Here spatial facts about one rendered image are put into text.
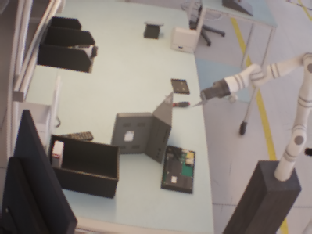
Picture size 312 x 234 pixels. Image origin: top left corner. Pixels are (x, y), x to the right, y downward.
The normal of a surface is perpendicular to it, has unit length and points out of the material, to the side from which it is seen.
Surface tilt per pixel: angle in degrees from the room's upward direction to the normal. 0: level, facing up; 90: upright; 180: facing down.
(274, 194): 90
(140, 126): 90
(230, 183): 0
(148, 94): 0
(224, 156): 0
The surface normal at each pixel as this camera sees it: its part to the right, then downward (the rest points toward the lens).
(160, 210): 0.21, -0.77
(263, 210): 0.13, 0.64
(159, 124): -0.56, 0.42
